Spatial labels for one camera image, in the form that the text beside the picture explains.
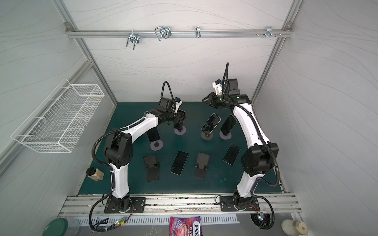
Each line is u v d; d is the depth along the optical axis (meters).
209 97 0.73
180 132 1.02
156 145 0.96
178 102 0.86
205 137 1.01
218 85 0.73
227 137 0.99
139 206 0.73
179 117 0.86
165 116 0.75
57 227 0.60
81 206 0.75
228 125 0.93
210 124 1.19
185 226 0.66
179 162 0.89
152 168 0.82
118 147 0.52
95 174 0.76
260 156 0.46
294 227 0.61
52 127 0.65
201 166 0.80
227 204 0.73
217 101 0.71
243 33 1.72
